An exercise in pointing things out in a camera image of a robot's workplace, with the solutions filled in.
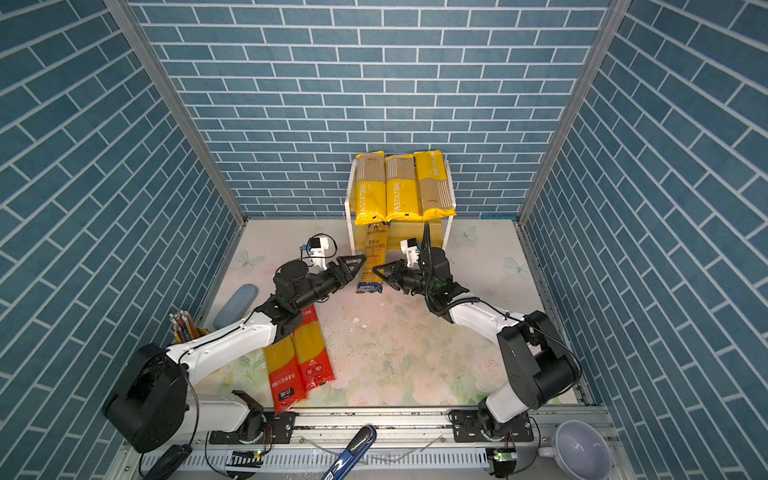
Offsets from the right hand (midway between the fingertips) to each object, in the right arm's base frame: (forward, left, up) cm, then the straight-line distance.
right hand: (371, 267), depth 80 cm
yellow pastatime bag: (+18, -16, +13) cm, 27 cm away
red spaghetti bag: (-21, +15, -19) cm, 32 cm away
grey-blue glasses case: (-5, +44, -19) cm, 48 cm away
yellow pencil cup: (-19, +45, -5) cm, 49 cm away
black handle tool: (-44, +40, -18) cm, 62 cm away
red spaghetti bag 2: (-24, +22, -17) cm, 37 cm away
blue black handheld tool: (-40, 0, -17) cm, 43 cm away
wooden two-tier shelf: (+19, -6, -5) cm, 20 cm away
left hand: (-1, +1, +3) cm, 4 cm away
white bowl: (-34, -54, -22) cm, 68 cm away
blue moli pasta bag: (+5, 0, 0) cm, 5 cm away
